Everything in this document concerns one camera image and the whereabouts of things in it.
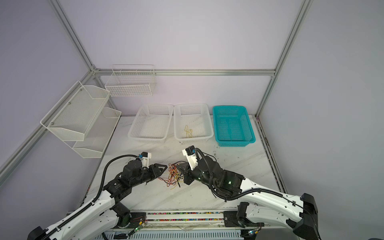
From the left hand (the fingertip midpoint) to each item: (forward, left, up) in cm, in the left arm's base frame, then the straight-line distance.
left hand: (165, 169), depth 77 cm
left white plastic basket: (+44, +19, -13) cm, 50 cm away
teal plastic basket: (+42, -46, -13) cm, 63 cm away
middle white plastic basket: (+51, -18, -12) cm, 55 cm away
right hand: (-5, -7, +13) cm, 16 cm away
